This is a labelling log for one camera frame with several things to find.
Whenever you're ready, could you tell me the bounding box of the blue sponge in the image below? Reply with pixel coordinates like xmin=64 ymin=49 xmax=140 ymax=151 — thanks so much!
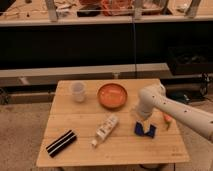
xmin=134 ymin=122 xmax=156 ymax=138

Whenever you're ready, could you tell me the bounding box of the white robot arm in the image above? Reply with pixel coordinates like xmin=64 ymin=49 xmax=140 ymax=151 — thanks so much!
xmin=137 ymin=83 xmax=213 ymax=143

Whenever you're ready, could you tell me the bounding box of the small orange carrot toy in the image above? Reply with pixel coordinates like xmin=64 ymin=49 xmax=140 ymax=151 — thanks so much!
xmin=163 ymin=114 xmax=173 ymax=129

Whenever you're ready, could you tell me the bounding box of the white plastic bottle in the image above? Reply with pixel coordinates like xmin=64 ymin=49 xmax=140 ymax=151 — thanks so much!
xmin=91 ymin=114 xmax=119 ymax=148

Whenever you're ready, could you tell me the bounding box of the orange bowl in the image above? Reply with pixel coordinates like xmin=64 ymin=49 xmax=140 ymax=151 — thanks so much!
xmin=97 ymin=83 xmax=128 ymax=109

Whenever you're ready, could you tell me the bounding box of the black bin with items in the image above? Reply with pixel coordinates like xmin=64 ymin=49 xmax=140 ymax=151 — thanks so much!
xmin=167 ymin=46 xmax=213 ymax=75

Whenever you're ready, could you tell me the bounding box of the clear plastic cup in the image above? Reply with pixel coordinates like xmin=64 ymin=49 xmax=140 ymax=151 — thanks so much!
xmin=69 ymin=81 xmax=86 ymax=103

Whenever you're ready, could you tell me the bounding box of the black white-striped eraser block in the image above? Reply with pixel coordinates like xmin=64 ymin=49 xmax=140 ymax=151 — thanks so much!
xmin=46 ymin=130 xmax=77 ymax=157

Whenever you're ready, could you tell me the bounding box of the red basket on shelf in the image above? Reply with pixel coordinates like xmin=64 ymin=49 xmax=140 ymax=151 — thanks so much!
xmin=101 ymin=0 xmax=132 ymax=16

